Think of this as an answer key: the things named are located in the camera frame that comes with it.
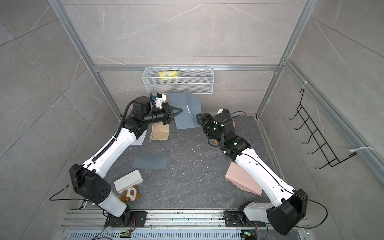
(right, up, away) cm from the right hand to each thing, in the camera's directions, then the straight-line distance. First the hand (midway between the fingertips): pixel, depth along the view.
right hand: (199, 119), depth 70 cm
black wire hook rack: (+55, -8, -4) cm, 55 cm away
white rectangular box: (-37, -33, +13) cm, 52 cm away
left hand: (-8, +5, -1) cm, 9 cm away
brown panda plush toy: (-36, -40, +8) cm, 55 cm away
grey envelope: (-31, -26, +24) cm, 47 cm away
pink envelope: (+26, -34, +16) cm, 46 cm away
